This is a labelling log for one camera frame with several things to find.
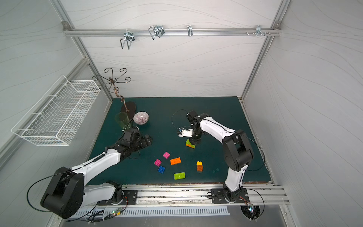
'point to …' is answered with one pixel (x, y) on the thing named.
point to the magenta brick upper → (166, 155)
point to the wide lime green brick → (179, 175)
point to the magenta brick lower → (158, 162)
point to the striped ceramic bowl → (141, 117)
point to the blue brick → (161, 169)
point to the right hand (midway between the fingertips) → (195, 138)
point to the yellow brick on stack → (199, 163)
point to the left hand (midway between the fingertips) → (148, 140)
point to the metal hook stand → (113, 88)
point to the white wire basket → (55, 119)
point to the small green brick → (188, 143)
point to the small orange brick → (187, 144)
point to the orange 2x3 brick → (175, 161)
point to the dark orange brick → (200, 168)
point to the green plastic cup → (122, 119)
